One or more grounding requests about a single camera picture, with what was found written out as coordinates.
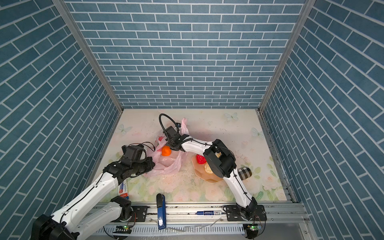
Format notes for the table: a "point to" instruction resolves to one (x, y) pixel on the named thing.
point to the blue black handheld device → (160, 200)
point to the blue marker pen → (209, 213)
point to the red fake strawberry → (200, 159)
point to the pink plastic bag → (170, 164)
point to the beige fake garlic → (207, 168)
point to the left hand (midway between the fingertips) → (156, 163)
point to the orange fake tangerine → (166, 150)
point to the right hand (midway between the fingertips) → (169, 138)
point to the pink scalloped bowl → (201, 171)
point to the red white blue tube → (123, 189)
